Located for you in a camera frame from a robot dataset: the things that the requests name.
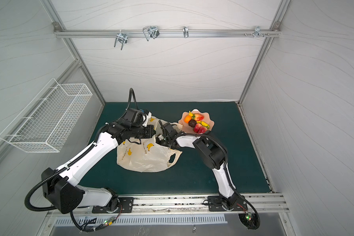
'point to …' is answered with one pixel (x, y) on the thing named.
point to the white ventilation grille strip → (147, 220)
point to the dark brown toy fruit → (192, 123)
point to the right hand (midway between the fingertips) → (149, 148)
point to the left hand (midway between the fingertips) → (158, 130)
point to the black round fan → (250, 220)
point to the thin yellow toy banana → (190, 113)
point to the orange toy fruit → (187, 118)
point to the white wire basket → (41, 126)
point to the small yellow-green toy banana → (203, 124)
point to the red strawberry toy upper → (197, 117)
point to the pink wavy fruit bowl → (206, 119)
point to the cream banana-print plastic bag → (147, 156)
